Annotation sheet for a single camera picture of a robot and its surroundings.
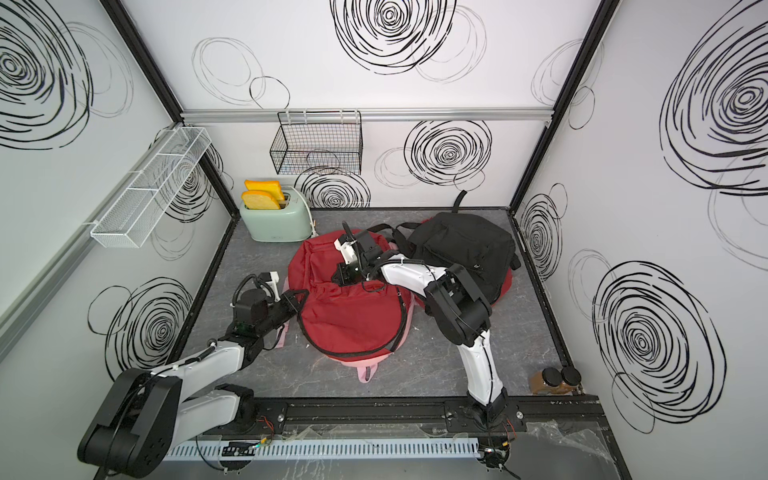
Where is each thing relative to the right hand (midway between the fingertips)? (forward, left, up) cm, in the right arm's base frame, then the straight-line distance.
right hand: (331, 279), depth 90 cm
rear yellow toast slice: (+27, +23, +13) cm, 38 cm away
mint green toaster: (+21, +17, +1) cm, 28 cm away
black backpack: (+20, -36, -4) cm, 42 cm away
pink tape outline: (-24, -12, -8) cm, 28 cm away
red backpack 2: (+3, -55, -7) cm, 55 cm away
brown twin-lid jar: (-27, -57, 0) cm, 63 cm away
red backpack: (-12, -6, -3) cm, 13 cm away
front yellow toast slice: (+22, +25, +12) cm, 36 cm away
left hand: (-5, +6, +1) cm, 8 cm away
